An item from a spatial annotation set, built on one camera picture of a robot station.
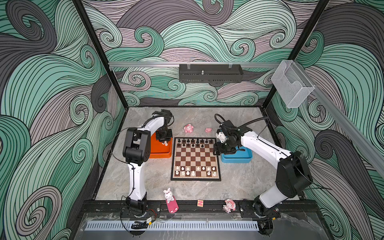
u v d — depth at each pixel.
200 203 0.74
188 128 1.03
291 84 0.80
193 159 0.90
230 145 0.71
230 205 0.72
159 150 0.88
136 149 0.56
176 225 0.70
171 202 0.74
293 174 0.44
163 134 0.84
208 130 1.04
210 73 0.97
